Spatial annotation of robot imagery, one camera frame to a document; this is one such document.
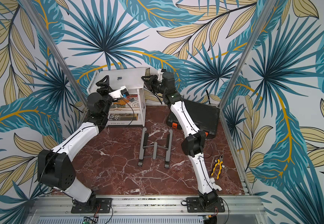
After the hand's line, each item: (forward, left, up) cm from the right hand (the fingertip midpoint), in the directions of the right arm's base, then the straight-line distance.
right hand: (124, 83), depth 75 cm
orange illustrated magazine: (+7, 0, -19) cm, 21 cm away
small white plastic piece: (-43, -51, -41) cm, 78 cm away
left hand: (+1, +8, +1) cm, 8 cm away
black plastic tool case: (+3, -52, -34) cm, 62 cm away
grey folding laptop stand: (-22, -15, -34) cm, 44 cm away
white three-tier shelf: (+10, -4, -35) cm, 37 cm away
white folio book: (+4, +8, -34) cm, 35 cm away
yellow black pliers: (-30, -56, -40) cm, 75 cm away
